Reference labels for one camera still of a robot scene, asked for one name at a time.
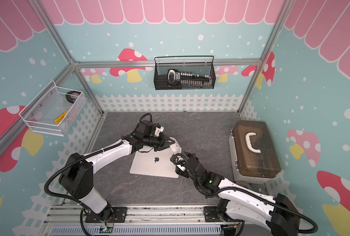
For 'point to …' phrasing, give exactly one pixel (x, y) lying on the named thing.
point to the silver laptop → (154, 163)
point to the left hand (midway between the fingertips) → (174, 145)
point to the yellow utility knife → (60, 117)
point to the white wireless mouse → (175, 148)
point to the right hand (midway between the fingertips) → (182, 157)
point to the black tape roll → (72, 95)
